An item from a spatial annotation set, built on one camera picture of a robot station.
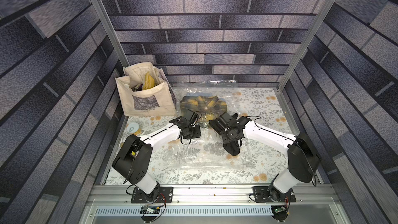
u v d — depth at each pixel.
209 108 1.01
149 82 0.93
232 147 0.82
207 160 0.83
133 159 0.47
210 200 0.73
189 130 0.69
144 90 0.82
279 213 0.73
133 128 0.92
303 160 0.45
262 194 0.73
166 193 0.74
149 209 0.71
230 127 0.66
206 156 0.87
